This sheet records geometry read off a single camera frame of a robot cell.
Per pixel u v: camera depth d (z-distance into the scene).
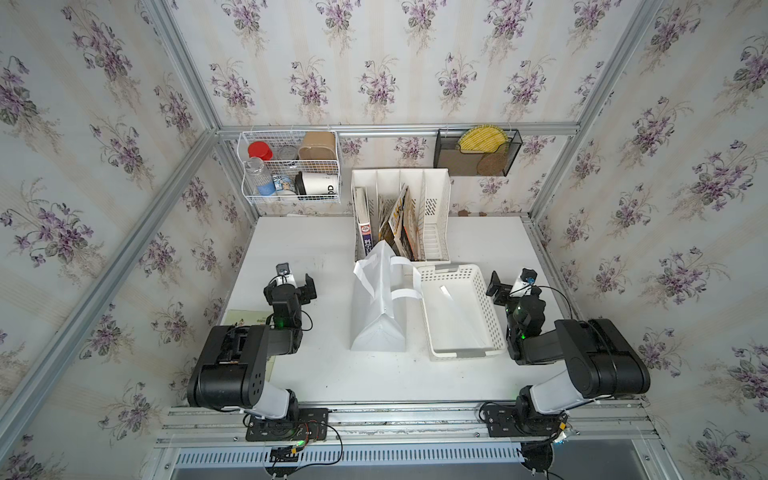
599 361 0.45
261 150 0.92
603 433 0.72
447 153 0.93
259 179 0.90
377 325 0.79
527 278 0.75
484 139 0.95
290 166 0.93
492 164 0.97
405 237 0.93
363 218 0.87
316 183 0.92
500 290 0.82
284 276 0.77
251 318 0.92
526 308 0.69
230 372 0.44
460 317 0.93
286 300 0.70
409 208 1.02
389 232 0.88
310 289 0.87
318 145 0.88
